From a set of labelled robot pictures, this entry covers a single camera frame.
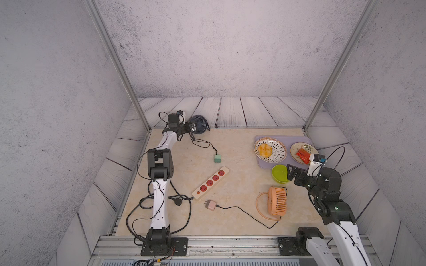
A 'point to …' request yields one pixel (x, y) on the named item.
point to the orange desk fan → (277, 202)
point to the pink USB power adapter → (210, 204)
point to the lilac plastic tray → (289, 141)
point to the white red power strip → (212, 180)
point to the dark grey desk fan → (200, 123)
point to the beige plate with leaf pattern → (308, 147)
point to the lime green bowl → (279, 173)
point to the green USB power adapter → (217, 158)
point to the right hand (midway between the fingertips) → (298, 167)
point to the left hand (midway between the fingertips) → (195, 124)
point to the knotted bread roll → (265, 150)
